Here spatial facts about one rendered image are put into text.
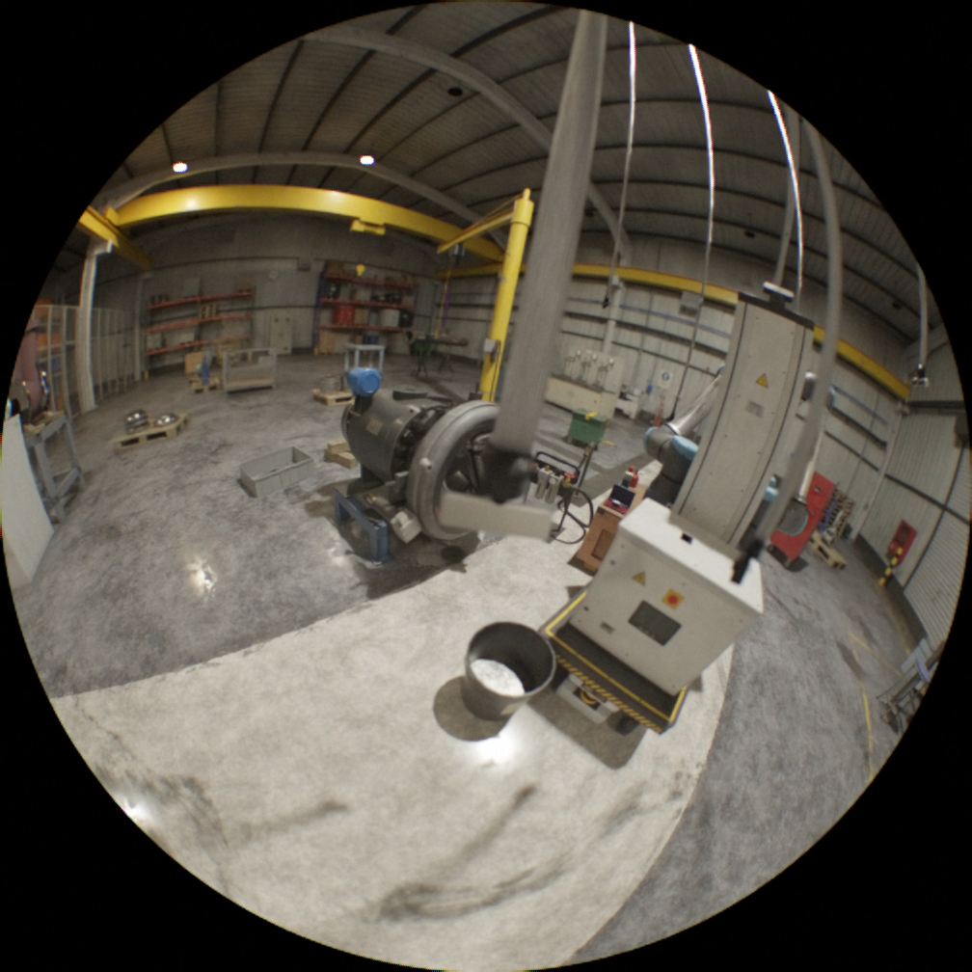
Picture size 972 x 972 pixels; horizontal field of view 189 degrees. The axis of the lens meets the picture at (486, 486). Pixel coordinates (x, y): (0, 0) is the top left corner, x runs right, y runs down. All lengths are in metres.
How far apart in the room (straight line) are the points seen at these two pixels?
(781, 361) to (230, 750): 2.51
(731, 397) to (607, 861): 1.81
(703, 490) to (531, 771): 1.30
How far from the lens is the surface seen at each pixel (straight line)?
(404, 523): 1.30
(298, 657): 1.49
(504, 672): 1.29
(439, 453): 1.21
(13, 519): 3.54
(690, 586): 0.97
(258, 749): 1.41
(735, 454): 1.28
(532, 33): 8.40
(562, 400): 7.89
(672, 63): 8.27
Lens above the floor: 1.25
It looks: 27 degrees down
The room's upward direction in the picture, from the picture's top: 11 degrees clockwise
